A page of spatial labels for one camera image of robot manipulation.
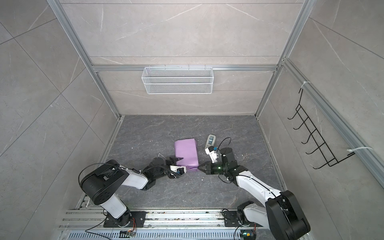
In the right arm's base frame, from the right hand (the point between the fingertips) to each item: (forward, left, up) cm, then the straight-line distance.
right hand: (198, 167), depth 81 cm
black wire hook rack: (+11, -54, +21) cm, 59 cm away
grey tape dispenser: (+22, -9, -7) cm, 25 cm away
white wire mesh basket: (+55, +12, +20) cm, 60 cm away
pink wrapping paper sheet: (+14, +7, -4) cm, 16 cm away
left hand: (+8, +10, -4) cm, 13 cm away
